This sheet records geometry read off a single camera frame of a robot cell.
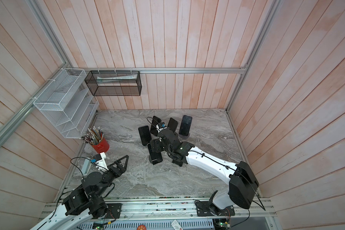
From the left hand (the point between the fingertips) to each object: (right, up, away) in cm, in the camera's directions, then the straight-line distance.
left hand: (125, 161), depth 72 cm
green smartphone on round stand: (+11, +16, +29) cm, 34 cm away
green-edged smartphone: (+15, -1, +13) cm, 20 cm away
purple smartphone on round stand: (+34, +18, +26) cm, 47 cm away
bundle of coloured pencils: (-22, +13, +9) cm, 27 cm away
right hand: (+15, +10, +7) cm, 19 cm away
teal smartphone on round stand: (+25, +19, +20) cm, 37 cm away
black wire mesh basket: (-19, +50, +33) cm, 63 cm away
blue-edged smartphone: (+4, +11, +34) cm, 36 cm away
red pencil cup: (-21, +5, +18) cm, 28 cm away
